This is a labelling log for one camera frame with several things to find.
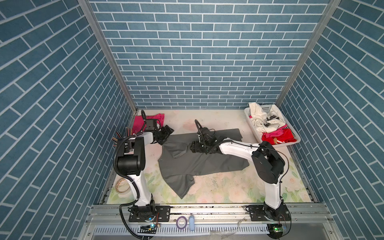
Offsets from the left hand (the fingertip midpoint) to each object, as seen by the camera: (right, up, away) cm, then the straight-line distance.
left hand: (171, 132), depth 101 cm
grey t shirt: (+7, -19, -9) cm, 22 cm away
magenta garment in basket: (+70, +1, -7) cm, 71 cm away
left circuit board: (-4, -45, -29) cm, 54 cm away
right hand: (+15, -8, -9) cm, 19 cm away
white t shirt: (+66, +7, +3) cm, 66 cm away
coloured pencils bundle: (-24, +1, -12) cm, 26 cm away
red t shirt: (+76, -2, -5) cm, 76 cm away
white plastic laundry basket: (+71, +18, +11) cm, 74 cm away
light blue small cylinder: (+16, -40, -32) cm, 54 cm away
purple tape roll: (+10, -41, -27) cm, 50 cm away
